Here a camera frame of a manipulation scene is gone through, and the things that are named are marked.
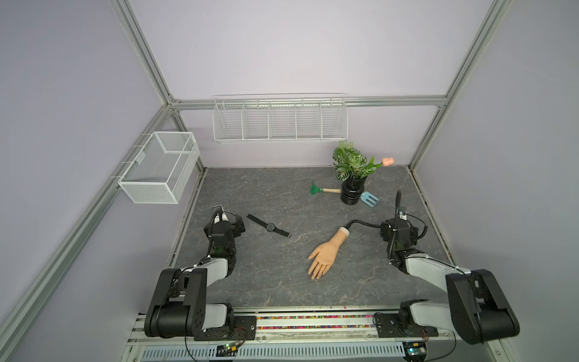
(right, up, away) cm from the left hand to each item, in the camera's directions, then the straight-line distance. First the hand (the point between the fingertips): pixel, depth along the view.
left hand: (226, 218), depth 90 cm
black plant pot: (+53, +11, +10) cm, 55 cm away
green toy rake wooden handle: (+37, +11, +22) cm, 45 cm away
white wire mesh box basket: (-22, +18, -8) cm, 30 cm away
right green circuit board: (+67, -41, -18) cm, 80 cm away
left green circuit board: (+6, -40, -18) cm, 45 cm away
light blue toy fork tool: (+64, +7, +18) cm, 67 cm away
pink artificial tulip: (+64, +22, -4) cm, 68 cm away
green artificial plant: (+49, +22, -3) cm, 54 cm away
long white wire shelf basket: (+21, +43, +8) cm, 49 cm away
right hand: (+71, -2, 0) cm, 71 cm away
